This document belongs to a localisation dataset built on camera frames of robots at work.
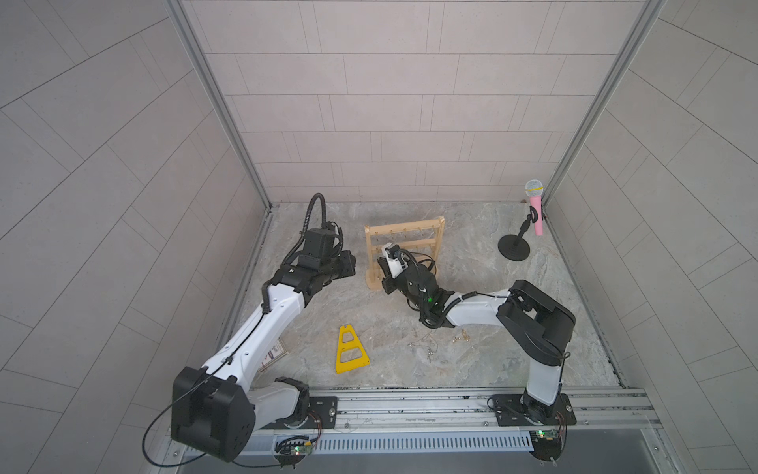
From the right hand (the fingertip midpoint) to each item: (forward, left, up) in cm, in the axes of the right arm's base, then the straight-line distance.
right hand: (378, 260), depth 86 cm
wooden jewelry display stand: (0, +2, -9) cm, 10 cm away
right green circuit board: (-45, -38, -17) cm, 61 cm away
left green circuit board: (-43, +21, -11) cm, 49 cm away
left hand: (-2, +5, +5) cm, 7 cm away
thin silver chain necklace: (-23, -13, -13) cm, 29 cm away
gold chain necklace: (-19, -24, -14) cm, 34 cm away
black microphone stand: (+10, -47, -12) cm, 50 cm away
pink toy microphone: (+13, -47, +13) cm, 50 cm away
